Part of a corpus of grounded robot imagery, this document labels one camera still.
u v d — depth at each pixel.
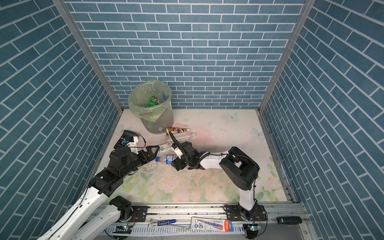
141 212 0.74
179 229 0.71
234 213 0.74
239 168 0.50
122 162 0.55
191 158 0.72
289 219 0.70
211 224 0.70
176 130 1.02
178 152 0.82
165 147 0.91
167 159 0.88
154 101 1.05
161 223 0.69
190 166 0.69
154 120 0.89
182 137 0.98
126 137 1.02
